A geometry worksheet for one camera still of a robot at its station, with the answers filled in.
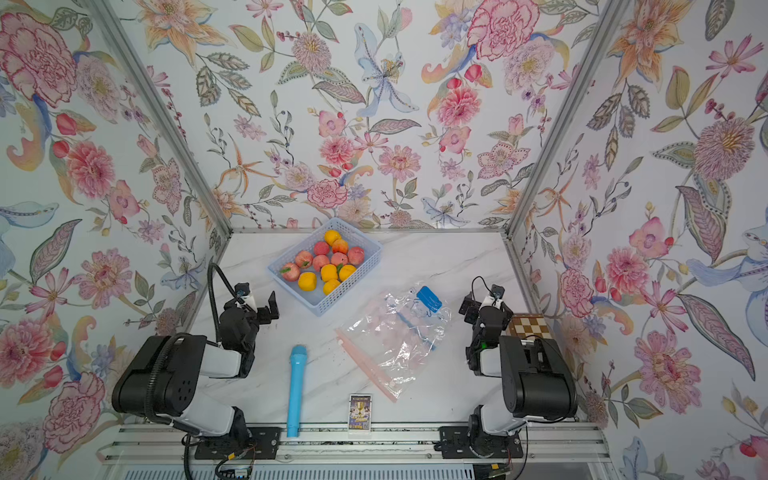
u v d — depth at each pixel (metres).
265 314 0.85
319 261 1.05
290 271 1.03
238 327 0.71
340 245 1.10
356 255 1.07
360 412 0.78
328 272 1.04
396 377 0.84
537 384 0.45
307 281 1.01
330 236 1.14
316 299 0.94
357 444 0.76
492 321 0.73
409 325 0.92
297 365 0.84
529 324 0.93
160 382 0.44
